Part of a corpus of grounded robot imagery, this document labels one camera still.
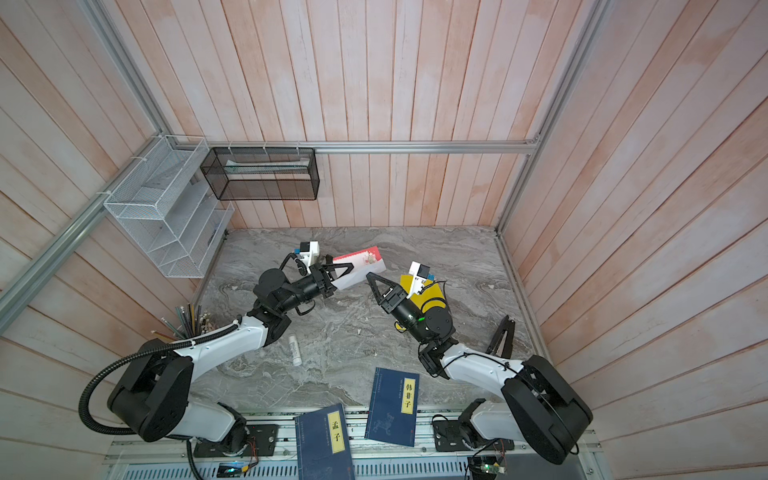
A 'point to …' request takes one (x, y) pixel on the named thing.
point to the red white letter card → (364, 262)
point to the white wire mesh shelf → (171, 210)
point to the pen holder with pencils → (188, 324)
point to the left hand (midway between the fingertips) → (354, 272)
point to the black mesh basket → (262, 173)
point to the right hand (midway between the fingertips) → (368, 280)
